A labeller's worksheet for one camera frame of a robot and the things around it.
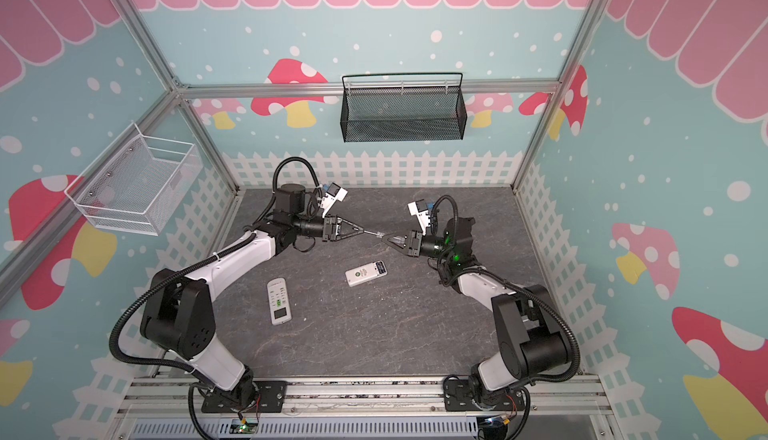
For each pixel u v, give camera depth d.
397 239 0.76
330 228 0.71
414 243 0.72
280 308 0.87
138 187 1.20
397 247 0.75
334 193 0.74
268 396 0.75
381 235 0.76
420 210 0.74
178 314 0.46
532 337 0.45
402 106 0.94
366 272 0.94
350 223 0.76
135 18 0.76
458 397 0.74
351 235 0.76
